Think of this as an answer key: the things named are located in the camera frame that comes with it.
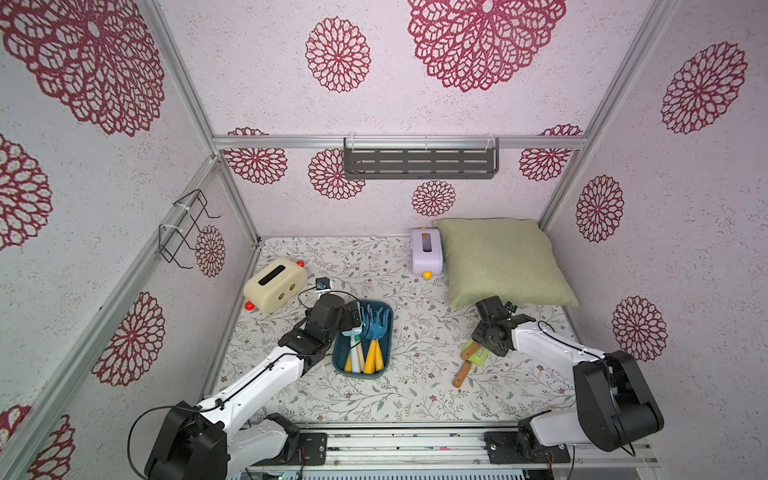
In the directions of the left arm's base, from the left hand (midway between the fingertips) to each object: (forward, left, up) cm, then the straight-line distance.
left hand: (341, 307), depth 85 cm
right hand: (-3, -42, -11) cm, 43 cm away
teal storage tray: (-7, +1, -12) cm, 14 cm away
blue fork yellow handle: (-13, -2, -10) cm, 16 cm away
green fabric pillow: (+21, -53, -3) cm, 57 cm away
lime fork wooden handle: (-9, -39, -13) cm, 42 cm away
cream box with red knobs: (+10, +22, -4) cm, 25 cm away
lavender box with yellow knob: (+27, -27, -6) cm, 38 cm away
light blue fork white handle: (-4, -3, -8) cm, 9 cm away
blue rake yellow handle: (-2, -9, -9) cm, 13 cm away
